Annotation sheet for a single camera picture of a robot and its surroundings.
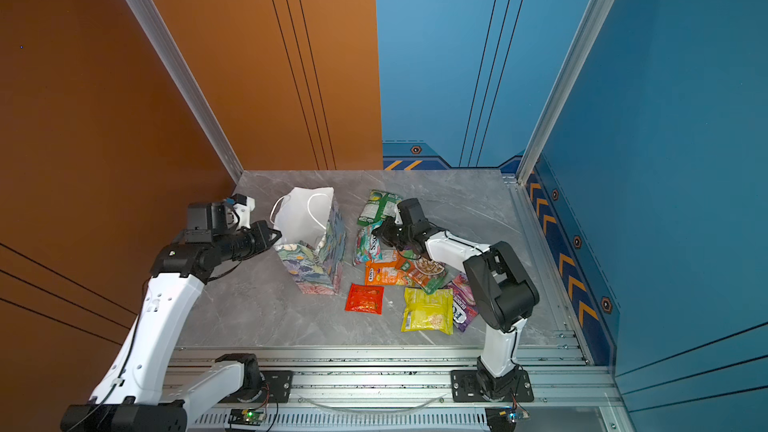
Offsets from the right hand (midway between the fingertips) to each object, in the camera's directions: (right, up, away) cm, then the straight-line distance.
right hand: (369, 232), depth 91 cm
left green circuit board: (-28, -42, -20) cm, 54 cm away
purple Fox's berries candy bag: (+28, -20, -8) cm, 35 cm away
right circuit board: (+34, -42, -20) cm, 58 cm away
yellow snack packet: (+16, -21, -9) cm, 28 cm away
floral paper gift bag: (-20, -2, +5) cm, 20 cm away
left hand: (-21, +2, -16) cm, 27 cm away
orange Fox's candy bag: (+5, -12, 0) cm, 13 cm away
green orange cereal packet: (+18, -12, -1) cm, 22 cm away
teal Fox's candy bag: (0, -5, -2) cm, 5 cm away
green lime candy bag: (+3, +8, +16) cm, 18 cm away
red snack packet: (-1, -19, -4) cm, 20 cm away
